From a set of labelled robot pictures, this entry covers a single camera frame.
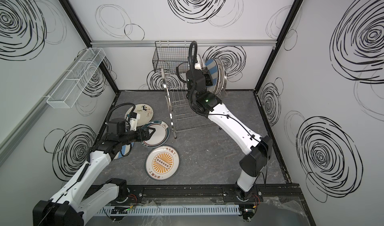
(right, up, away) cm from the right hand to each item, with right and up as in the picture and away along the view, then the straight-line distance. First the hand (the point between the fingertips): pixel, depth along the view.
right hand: (205, 66), depth 69 cm
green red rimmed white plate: (-27, -38, +24) cm, 52 cm away
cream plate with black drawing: (-40, -23, +38) cm, 60 cm away
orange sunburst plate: (-23, -51, +16) cm, 58 cm away
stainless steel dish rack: (-12, -26, +31) cm, 42 cm away
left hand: (-29, -31, +11) cm, 44 cm away
